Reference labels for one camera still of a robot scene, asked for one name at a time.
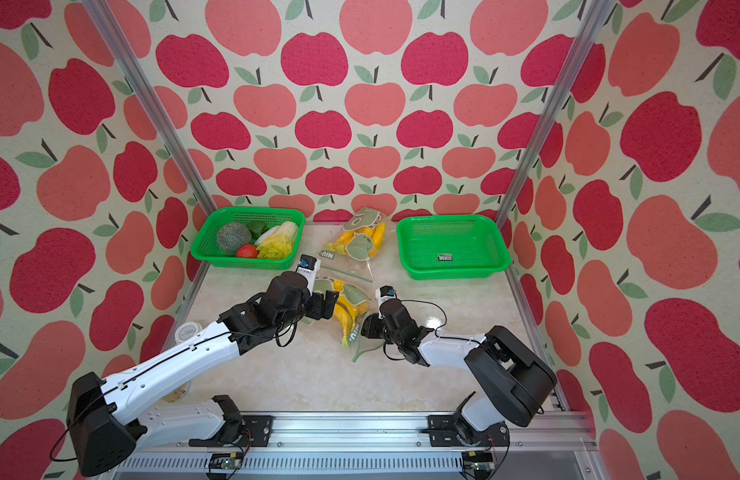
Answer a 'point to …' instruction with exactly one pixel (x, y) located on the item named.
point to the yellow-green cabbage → (277, 242)
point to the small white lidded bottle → (184, 331)
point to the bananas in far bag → (376, 232)
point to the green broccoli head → (232, 236)
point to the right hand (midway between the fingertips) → (362, 323)
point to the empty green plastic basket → (451, 247)
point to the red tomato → (247, 251)
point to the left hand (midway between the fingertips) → (328, 297)
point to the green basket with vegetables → (205, 248)
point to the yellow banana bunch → (347, 312)
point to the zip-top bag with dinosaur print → (320, 308)
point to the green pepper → (256, 227)
